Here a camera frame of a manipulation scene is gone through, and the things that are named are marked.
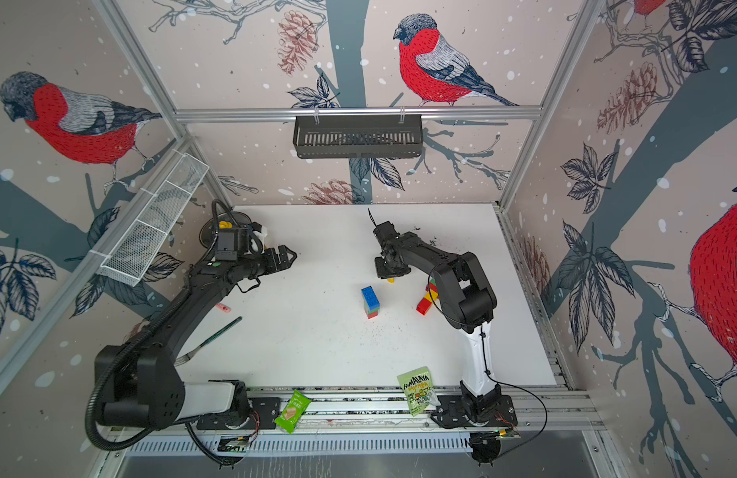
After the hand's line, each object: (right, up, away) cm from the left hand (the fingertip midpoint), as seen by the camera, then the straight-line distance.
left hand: (288, 251), depth 86 cm
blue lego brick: (+24, -13, -2) cm, 28 cm away
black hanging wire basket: (+20, +40, +20) cm, 49 cm away
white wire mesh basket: (-34, +7, -10) cm, 36 cm away
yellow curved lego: (+31, -11, +13) cm, 35 cm away
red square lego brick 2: (+41, -17, +5) cm, 45 cm away
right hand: (+30, -7, +14) cm, 34 cm away
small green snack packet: (+5, -40, -12) cm, 42 cm away
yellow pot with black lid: (-25, +10, +12) cm, 29 cm away
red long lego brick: (+44, -12, +9) cm, 47 cm away
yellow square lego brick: (+44, -14, +7) cm, 47 cm away
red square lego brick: (+25, -20, +4) cm, 32 cm away
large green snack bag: (+37, -36, -8) cm, 52 cm away
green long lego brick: (+25, -19, +4) cm, 32 cm away
